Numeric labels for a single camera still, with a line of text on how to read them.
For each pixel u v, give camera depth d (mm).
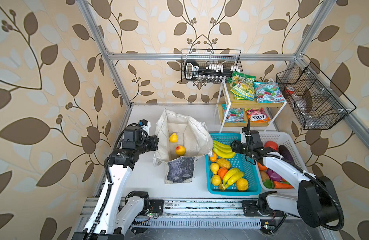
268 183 758
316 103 740
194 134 853
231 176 770
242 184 769
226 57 911
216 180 787
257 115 894
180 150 892
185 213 737
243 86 752
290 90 885
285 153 854
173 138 959
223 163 845
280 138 923
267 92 753
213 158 869
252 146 676
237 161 908
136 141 556
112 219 391
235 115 889
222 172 803
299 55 889
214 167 838
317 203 407
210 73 843
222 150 902
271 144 927
